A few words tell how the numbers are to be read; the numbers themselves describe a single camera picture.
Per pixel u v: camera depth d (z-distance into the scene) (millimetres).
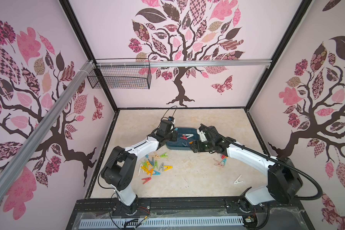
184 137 1004
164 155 923
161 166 874
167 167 874
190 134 1017
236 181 813
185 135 1010
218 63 1729
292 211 726
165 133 707
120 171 456
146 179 830
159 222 697
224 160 897
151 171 854
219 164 877
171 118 812
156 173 854
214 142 654
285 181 426
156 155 923
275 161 449
